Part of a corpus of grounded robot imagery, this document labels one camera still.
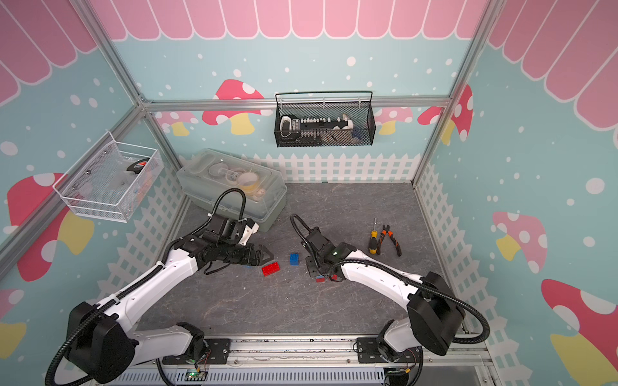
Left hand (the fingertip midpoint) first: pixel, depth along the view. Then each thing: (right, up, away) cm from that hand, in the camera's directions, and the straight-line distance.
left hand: (262, 260), depth 80 cm
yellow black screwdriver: (+42, +4, +20) cm, 47 cm away
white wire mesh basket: (-50, +25, -5) cm, 56 cm away
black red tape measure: (-40, +31, -2) cm, 51 cm away
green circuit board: (-19, -33, -8) cm, 38 cm away
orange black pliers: (+48, +8, +23) cm, 54 cm away
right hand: (+18, -2, +5) cm, 18 cm away
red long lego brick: (+1, -5, +10) cm, 12 cm away
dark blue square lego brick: (+9, -3, +17) cm, 19 cm away
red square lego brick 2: (+23, +1, -21) cm, 31 cm away
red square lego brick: (+20, -9, +10) cm, 24 cm away
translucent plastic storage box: (-27, +31, +15) cm, 44 cm away
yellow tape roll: (-9, +28, +17) cm, 34 cm away
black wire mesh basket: (+36, +55, +17) cm, 68 cm away
